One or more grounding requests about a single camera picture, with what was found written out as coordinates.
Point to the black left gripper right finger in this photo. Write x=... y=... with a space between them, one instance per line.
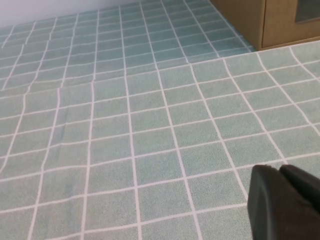
x=306 y=184

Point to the brown cardboard shoebox shell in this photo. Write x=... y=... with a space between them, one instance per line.
x=268 y=24

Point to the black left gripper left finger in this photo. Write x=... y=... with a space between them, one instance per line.
x=276 y=210

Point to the cyan checkered tablecloth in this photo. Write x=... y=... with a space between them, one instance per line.
x=143 y=122

